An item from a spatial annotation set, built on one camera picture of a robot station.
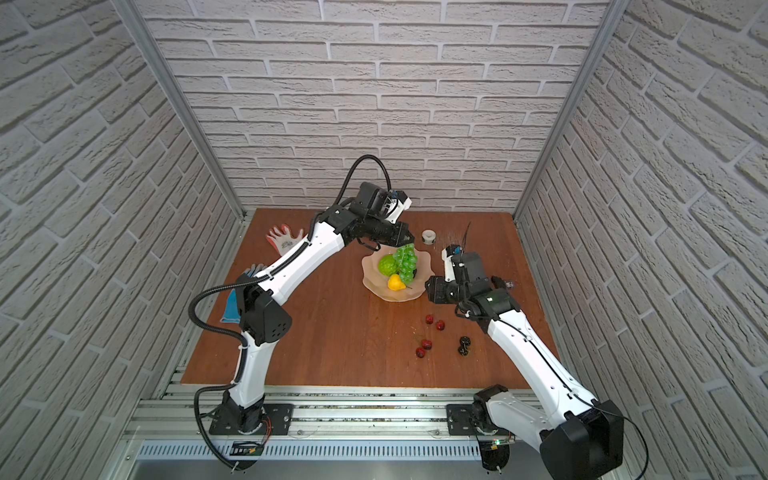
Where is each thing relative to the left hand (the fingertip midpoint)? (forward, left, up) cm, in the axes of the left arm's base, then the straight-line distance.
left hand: (417, 234), depth 80 cm
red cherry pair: (-15, -8, -25) cm, 30 cm away
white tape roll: (+18, -8, -22) cm, 30 cm away
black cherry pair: (-22, -14, -24) cm, 36 cm away
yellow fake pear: (-2, +6, -22) cm, 23 cm away
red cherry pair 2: (-24, -1, -24) cm, 34 cm away
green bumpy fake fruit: (+4, +8, -20) cm, 22 cm away
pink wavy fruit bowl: (0, +11, -24) cm, 26 cm away
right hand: (-11, -5, -8) cm, 14 cm away
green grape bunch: (-5, +3, -6) cm, 8 cm away
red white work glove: (+20, +47, -25) cm, 57 cm away
